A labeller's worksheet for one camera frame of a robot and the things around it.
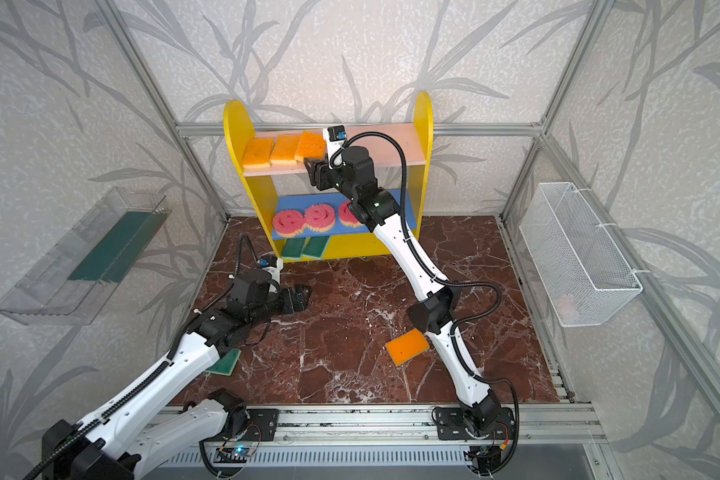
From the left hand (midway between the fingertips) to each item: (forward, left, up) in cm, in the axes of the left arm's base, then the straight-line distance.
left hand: (304, 281), depth 79 cm
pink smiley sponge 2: (+25, 0, -2) cm, 25 cm away
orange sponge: (-11, -29, -19) cm, 36 cm away
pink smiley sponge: (+22, +9, -2) cm, 24 cm away
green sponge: (+25, +12, -18) cm, 33 cm away
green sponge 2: (+25, +3, -17) cm, 30 cm away
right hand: (+25, -4, +24) cm, 35 cm away
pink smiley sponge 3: (+26, -9, -3) cm, 28 cm away
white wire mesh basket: (-8, -62, +17) cm, 65 cm away
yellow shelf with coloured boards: (+48, +17, -9) cm, 52 cm away
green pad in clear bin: (-3, +37, +17) cm, 41 cm away
